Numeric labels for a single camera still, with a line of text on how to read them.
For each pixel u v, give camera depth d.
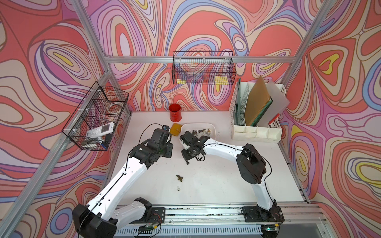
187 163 0.91
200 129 1.08
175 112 1.08
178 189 0.82
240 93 1.07
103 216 0.38
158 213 0.73
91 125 0.74
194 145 0.69
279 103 0.85
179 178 0.86
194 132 1.05
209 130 1.05
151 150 0.51
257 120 0.96
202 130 1.08
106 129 0.68
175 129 1.06
